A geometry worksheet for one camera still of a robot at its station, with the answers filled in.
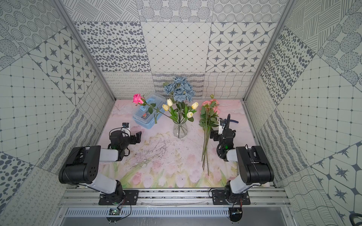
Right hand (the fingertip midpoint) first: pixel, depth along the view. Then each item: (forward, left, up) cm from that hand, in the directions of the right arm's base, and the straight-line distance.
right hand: (219, 129), depth 95 cm
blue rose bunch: (+8, +26, +29) cm, 40 cm away
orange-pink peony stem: (0, +10, -7) cm, 12 cm away
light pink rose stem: (+9, +6, 0) cm, 11 cm away
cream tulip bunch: (+3, +26, +14) cm, 29 cm away
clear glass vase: (-2, +27, +1) cm, 27 cm away
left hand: (-3, +56, +1) cm, 56 cm away
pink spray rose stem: (-2, +7, -5) cm, 9 cm away
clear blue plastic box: (-5, +43, +22) cm, 49 cm away
